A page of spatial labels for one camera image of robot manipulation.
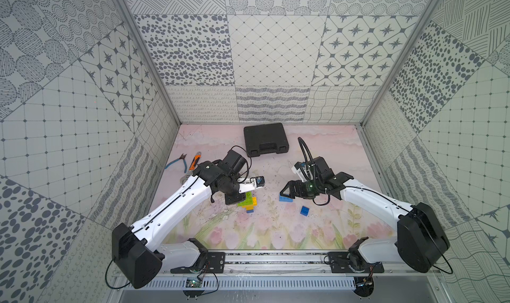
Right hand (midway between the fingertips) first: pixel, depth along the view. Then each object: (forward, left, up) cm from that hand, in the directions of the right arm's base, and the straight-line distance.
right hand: (289, 196), depth 82 cm
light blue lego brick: (+2, +3, -8) cm, 8 cm away
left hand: (-3, +17, +8) cm, 19 cm away
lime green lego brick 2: (-3, +18, 0) cm, 19 cm away
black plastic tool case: (+41, +11, -10) cm, 43 cm away
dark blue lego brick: (-3, -7, -9) cm, 12 cm away
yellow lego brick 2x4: (-3, +17, -7) cm, 18 cm away
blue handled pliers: (+25, +55, -7) cm, 61 cm away
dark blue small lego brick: (-3, +17, -10) cm, 20 cm away
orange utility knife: (+22, +48, -7) cm, 53 cm away
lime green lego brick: (-2, +17, +2) cm, 17 cm away
